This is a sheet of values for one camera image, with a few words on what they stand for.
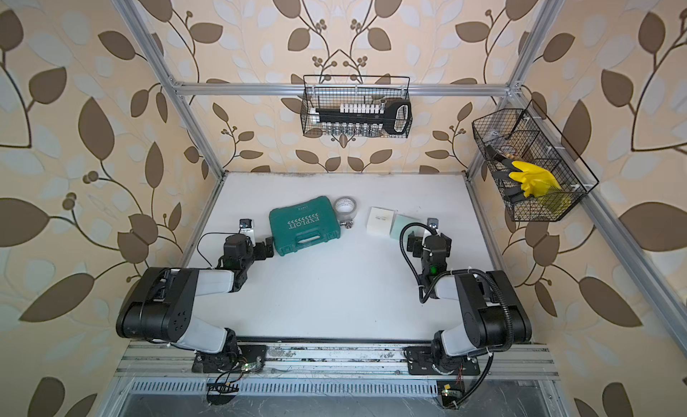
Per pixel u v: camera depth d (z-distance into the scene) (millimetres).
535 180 685
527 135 789
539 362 753
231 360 679
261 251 865
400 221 1027
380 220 1019
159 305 468
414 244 856
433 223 803
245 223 833
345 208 1083
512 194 642
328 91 912
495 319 438
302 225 987
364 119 845
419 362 735
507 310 422
